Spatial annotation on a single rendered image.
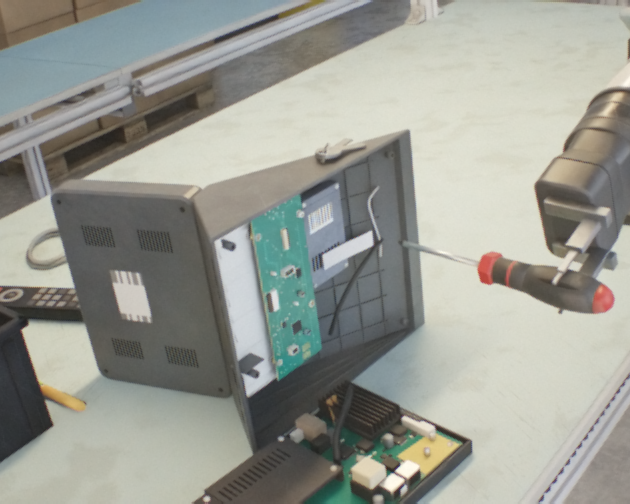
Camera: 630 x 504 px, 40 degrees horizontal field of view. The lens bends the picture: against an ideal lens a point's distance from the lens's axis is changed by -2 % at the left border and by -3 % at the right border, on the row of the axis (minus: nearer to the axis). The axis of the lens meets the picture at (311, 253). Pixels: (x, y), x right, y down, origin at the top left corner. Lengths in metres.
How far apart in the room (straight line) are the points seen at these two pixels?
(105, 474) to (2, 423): 0.11
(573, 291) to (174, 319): 0.38
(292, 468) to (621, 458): 1.62
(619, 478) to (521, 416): 1.44
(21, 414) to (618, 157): 0.55
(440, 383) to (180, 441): 0.24
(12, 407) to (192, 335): 0.17
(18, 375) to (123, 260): 0.14
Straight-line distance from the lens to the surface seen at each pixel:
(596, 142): 0.66
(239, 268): 0.71
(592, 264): 0.63
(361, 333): 0.87
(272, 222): 0.71
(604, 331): 0.89
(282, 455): 0.73
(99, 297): 0.84
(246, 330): 0.73
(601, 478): 2.21
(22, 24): 4.20
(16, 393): 0.83
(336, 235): 0.79
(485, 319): 0.91
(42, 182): 2.89
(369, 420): 0.74
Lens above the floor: 1.49
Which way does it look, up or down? 28 degrees down
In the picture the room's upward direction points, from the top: 8 degrees counter-clockwise
